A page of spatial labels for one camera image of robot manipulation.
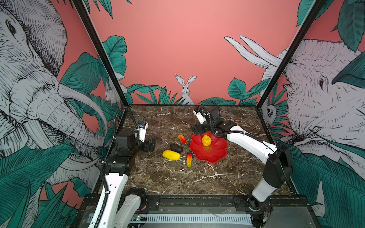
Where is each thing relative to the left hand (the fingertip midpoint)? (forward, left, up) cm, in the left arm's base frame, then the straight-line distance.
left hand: (147, 133), depth 73 cm
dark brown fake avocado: (+2, -14, -21) cm, 25 cm away
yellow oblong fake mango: (-3, -11, -22) cm, 25 cm away
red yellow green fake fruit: (-6, -22, -23) cm, 33 cm away
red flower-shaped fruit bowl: (+1, -41, -25) cm, 48 cm away
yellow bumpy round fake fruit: (+6, -34, -20) cm, 40 cm away
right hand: (+10, -26, -4) cm, 28 cm away
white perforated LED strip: (-36, -26, -25) cm, 51 cm away
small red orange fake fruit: (+10, -18, -23) cm, 31 cm away
